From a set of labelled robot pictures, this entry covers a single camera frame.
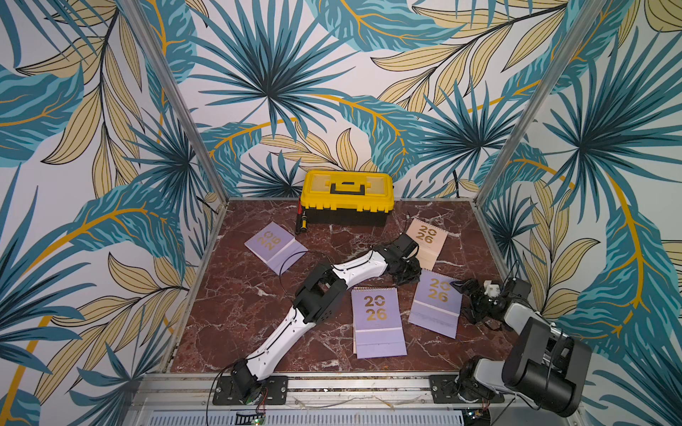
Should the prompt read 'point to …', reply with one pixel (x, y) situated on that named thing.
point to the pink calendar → (429, 239)
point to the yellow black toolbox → (347, 198)
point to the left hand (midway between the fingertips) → (424, 282)
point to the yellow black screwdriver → (304, 219)
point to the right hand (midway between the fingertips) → (456, 293)
